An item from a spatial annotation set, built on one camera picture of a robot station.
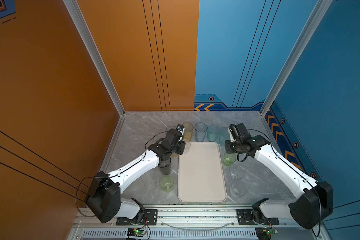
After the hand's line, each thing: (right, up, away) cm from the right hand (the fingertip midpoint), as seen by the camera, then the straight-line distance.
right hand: (226, 146), depth 82 cm
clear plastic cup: (+6, -23, -1) cm, 24 cm away
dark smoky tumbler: (-34, -10, -2) cm, 35 cm away
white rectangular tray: (-14, -18, +3) cm, 23 cm away
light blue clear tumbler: (-13, +8, +12) cm, 19 cm away
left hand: (-25, +3, +2) cm, 25 cm away
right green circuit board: (+15, -40, -12) cm, 44 cm away
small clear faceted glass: (-21, -1, +15) cm, 26 cm away
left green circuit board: (-47, -40, -11) cm, 63 cm away
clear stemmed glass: (+7, -16, +4) cm, 18 cm away
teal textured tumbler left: (-4, +8, +15) cm, 17 cm away
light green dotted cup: (-33, -21, +2) cm, 40 cm away
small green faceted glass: (+4, -9, +9) cm, 13 cm away
